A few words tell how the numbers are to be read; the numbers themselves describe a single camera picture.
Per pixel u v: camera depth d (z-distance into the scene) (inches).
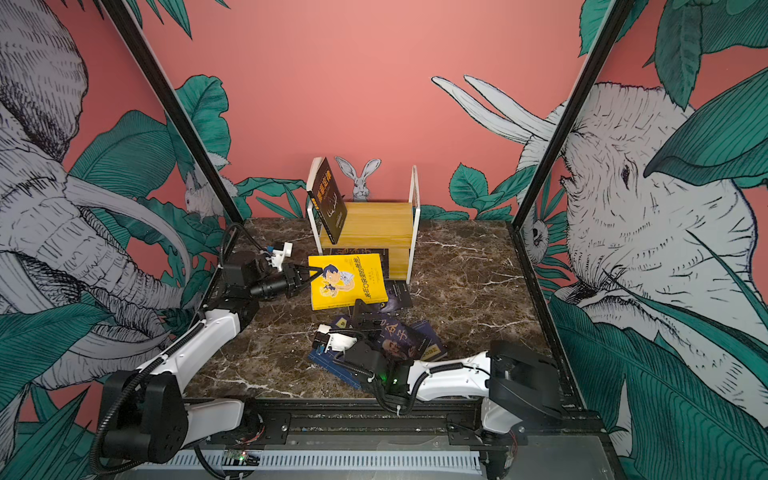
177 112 34.4
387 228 36.0
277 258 29.6
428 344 33.8
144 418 15.8
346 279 31.5
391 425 29.6
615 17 27.3
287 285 27.6
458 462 27.6
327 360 33.7
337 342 25.5
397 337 34.5
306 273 30.1
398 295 38.6
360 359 21.4
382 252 41.0
